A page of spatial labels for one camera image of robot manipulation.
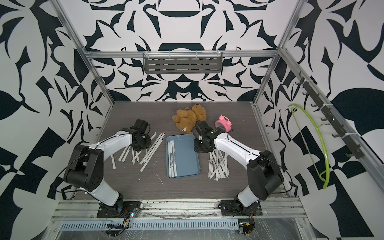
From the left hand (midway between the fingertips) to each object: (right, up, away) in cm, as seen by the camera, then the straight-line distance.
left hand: (147, 142), depth 94 cm
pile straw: (+2, -7, -2) cm, 8 cm away
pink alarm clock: (+48, +12, +3) cm, 49 cm away
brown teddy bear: (+24, +14, +2) cm, 28 cm away
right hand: (+30, -1, -7) cm, 31 cm away
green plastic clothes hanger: (+79, -8, -36) cm, 87 cm away
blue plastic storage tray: (+25, -10, -4) cm, 27 cm away
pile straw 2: (+42, -13, -7) cm, 45 cm away
